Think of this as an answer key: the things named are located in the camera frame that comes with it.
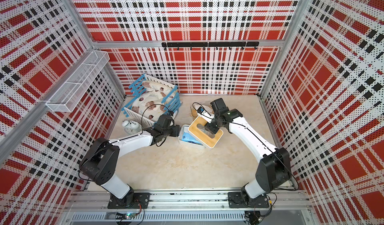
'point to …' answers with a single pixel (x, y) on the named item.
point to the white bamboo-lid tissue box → (197, 130)
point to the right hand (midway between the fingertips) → (212, 123)
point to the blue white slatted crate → (173, 100)
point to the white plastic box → (185, 128)
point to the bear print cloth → (150, 104)
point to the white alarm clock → (131, 127)
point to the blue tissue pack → (186, 136)
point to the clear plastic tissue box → (194, 107)
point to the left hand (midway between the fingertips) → (177, 126)
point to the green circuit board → (130, 215)
